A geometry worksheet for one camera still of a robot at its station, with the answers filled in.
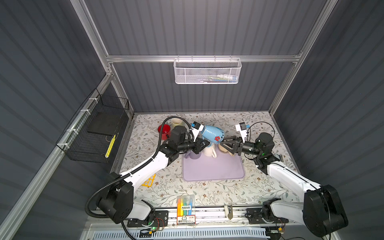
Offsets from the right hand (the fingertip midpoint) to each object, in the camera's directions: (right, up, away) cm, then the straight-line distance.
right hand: (223, 145), depth 72 cm
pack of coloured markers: (-18, -34, +4) cm, 38 cm away
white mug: (-5, -6, +19) cm, 21 cm away
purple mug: (-15, -9, +22) cm, 28 cm away
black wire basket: (-66, +4, 0) cm, 66 cm away
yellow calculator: (-40, -23, +13) cm, 48 cm away
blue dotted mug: (-5, +5, -1) cm, 7 cm away
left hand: (-6, +1, +5) cm, 8 cm away
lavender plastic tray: (+6, -16, +22) cm, 28 cm away
